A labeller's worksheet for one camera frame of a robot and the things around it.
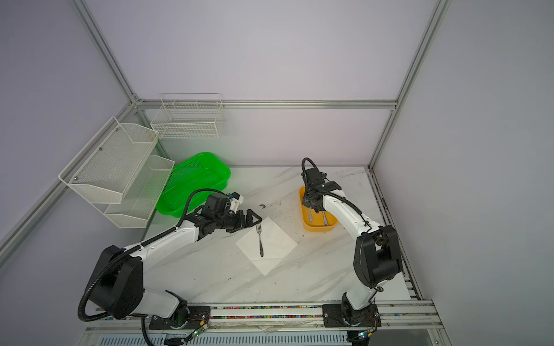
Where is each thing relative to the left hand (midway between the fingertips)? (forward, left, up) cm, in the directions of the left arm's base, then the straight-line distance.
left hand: (253, 223), depth 84 cm
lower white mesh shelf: (+14, +51, -1) cm, 53 cm away
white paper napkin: (-3, -9, -14) cm, 17 cm away
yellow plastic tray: (+6, -28, -13) cm, 31 cm away
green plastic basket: (+40, +33, -12) cm, 53 cm away
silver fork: (+3, -1, -13) cm, 13 cm away
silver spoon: (+11, -25, -12) cm, 30 cm away
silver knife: (+9, -32, -12) cm, 35 cm away
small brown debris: (+17, -2, -12) cm, 21 cm away
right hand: (+10, -23, +1) cm, 25 cm away
